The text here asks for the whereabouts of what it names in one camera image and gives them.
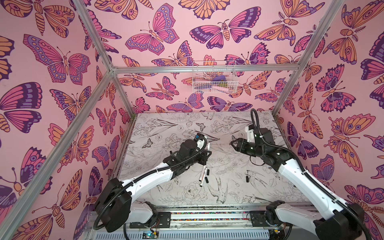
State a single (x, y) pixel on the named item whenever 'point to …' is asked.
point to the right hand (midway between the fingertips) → (233, 141)
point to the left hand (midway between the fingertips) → (212, 151)
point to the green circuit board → (149, 235)
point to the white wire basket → (214, 76)
